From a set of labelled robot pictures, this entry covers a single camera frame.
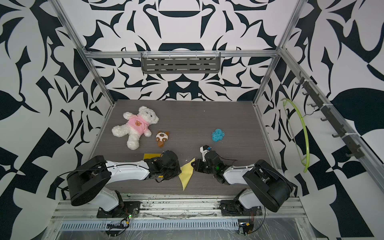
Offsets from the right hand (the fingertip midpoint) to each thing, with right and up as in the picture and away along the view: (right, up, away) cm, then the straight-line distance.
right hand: (191, 162), depth 87 cm
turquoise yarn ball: (+17, +14, +12) cm, 25 cm away
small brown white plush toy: (-19, +13, +10) cm, 25 cm away
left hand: (-4, -3, -1) cm, 5 cm away
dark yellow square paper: (-26, +2, +7) cm, 27 cm away
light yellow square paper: (-3, -5, -2) cm, 6 cm away
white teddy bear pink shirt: (-35, +21, +9) cm, 42 cm away
